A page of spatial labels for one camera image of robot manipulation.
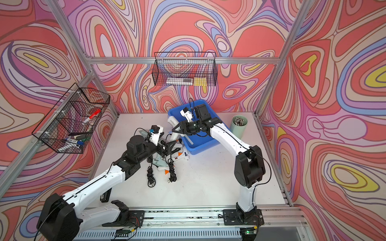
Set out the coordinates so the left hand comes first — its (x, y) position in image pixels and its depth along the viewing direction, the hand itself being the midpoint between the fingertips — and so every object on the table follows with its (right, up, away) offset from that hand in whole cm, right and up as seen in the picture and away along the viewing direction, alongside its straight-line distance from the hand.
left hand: (170, 137), depth 76 cm
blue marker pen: (-42, -2, -8) cm, 42 cm away
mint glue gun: (-10, -15, +16) cm, 24 cm away
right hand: (+3, +2, +4) cm, 5 cm away
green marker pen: (-41, -1, -3) cm, 41 cm away
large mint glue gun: (+1, +8, +4) cm, 9 cm away
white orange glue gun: (+2, -13, +20) cm, 24 cm away
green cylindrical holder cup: (+40, +6, +16) cm, 43 cm away
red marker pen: (-41, +11, +1) cm, 43 cm away
